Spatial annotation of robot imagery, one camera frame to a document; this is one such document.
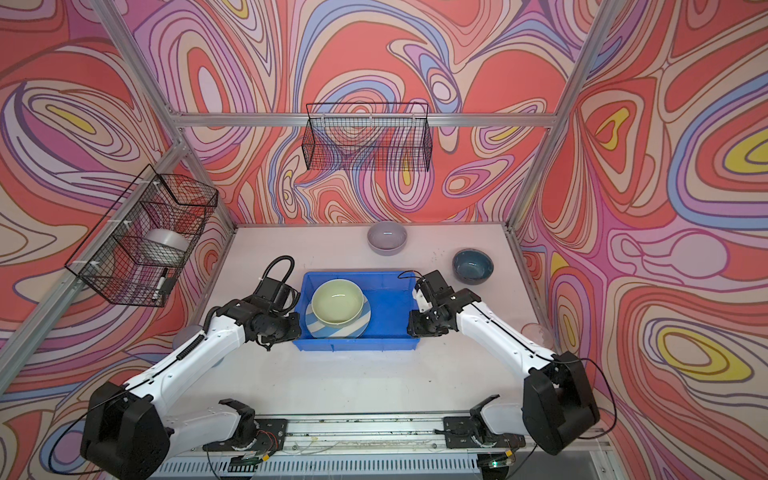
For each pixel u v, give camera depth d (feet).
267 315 2.04
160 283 2.37
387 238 3.67
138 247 2.28
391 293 3.26
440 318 1.95
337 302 2.98
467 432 2.41
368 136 3.06
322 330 2.83
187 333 3.03
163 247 2.32
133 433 1.28
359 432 2.47
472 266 3.43
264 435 2.40
